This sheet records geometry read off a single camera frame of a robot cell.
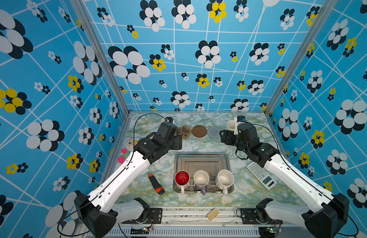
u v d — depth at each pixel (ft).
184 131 3.57
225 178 2.77
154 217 2.41
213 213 2.42
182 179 2.77
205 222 2.38
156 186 2.71
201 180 2.79
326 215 1.21
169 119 2.09
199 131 3.49
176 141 2.14
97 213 1.20
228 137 2.19
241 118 2.16
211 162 3.07
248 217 2.40
